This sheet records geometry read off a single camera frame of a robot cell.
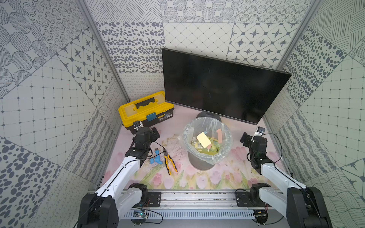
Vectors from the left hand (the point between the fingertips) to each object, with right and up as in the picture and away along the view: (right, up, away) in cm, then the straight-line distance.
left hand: (146, 129), depth 84 cm
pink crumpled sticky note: (+42, -2, -9) cm, 43 cm away
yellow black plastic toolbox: (-1, +12, +9) cm, 15 cm away
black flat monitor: (+50, +29, +20) cm, 61 cm away
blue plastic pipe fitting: (+6, -19, +4) cm, 20 cm away
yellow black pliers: (+11, -18, +4) cm, 22 cm away
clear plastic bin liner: (+37, -9, -20) cm, 43 cm away
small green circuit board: (0, -41, -13) cm, 43 cm away
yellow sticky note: (+34, -5, -8) cm, 35 cm away
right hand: (+66, -5, +4) cm, 66 cm away
